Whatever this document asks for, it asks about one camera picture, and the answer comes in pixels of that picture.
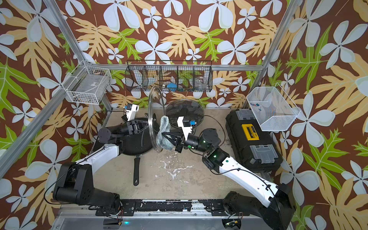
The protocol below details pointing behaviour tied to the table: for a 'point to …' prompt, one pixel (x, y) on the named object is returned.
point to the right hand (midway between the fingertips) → (163, 133)
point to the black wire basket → (170, 75)
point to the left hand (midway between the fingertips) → (152, 125)
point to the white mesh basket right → (273, 109)
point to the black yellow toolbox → (255, 148)
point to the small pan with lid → (191, 110)
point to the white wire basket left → (87, 84)
